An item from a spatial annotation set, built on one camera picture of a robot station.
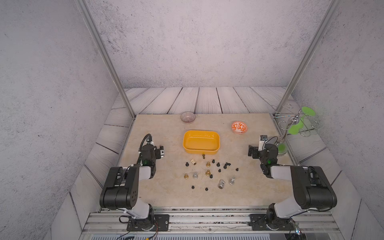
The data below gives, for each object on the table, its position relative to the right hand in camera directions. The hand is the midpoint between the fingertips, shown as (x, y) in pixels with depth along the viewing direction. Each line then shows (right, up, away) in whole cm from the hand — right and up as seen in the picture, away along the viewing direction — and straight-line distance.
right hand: (259, 144), depth 94 cm
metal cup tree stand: (+17, +13, -13) cm, 25 cm away
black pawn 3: (-33, -24, -9) cm, 42 cm away
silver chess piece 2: (-19, -20, -9) cm, 29 cm away
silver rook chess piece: (-25, -21, -9) cm, 34 cm away
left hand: (-65, -1, +1) cm, 65 cm away
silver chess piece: (-40, -17, -7) cm, 44 cm away
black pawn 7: (-25, -15, -3) cm, 30 cm away
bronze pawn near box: (-34, -8, +5) cm, 36 cm away
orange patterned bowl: (-8, +11, +17) cm, 22 cm away
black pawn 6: (-26, -12, -1) cm, 29 cm away
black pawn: (-45, -12, 0) cm, 46 cm away
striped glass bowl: (-46, +18, +24) cm, 55 cm away
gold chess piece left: (-45, -18, -6) cm, 49 cm away
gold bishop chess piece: (-32, -12, -1) cm, 34 cm away
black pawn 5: (-28, -11, 0) cm, 30 cm away
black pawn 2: (-41, -23, -9) cm, 48 cm away
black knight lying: (-22, -13, -3) cm, 26 cm away
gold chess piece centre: (-32, -16, -5) cm, 36 cm away
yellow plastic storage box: (-37, 0, +10) cm, 38 cm away
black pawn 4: (-30, -18, -5) cm, 36 cm away
